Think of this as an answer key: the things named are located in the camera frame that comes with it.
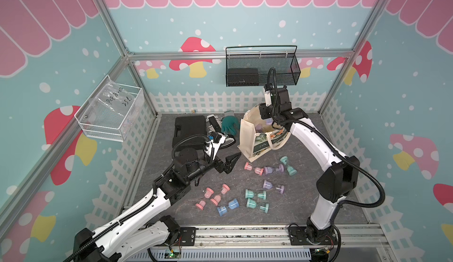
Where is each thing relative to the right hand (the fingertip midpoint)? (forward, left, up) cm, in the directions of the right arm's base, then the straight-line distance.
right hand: (264, 105), depth 85 cm
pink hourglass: (-39, +31, -26) cm, 56 cm away
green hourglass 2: (-22, -15, -26) cm, 37 cm away
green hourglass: (-34, +8, -26) cm, 43 cm away
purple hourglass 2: (-22, -3, -26) cm, 34 cm away
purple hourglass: (-30, -2, -26) cm, 39 cm away
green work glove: (+12, +17, -26) cm, 34 cm away
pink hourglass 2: (-35, +23, -27) cm, 50 cm away
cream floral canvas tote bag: (-14, +3, -6) cm, 15 cm away
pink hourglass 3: (-22, +3, -26) cm, 34 cm away
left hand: (-26, +15, +1) cm, 31 cm away
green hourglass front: (-38, +7, -26) cm, 47 cm away
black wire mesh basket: (+27, +6, +5) cm, 29 cm away
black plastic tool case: (+8, +44, -24) cm, 50 cm away
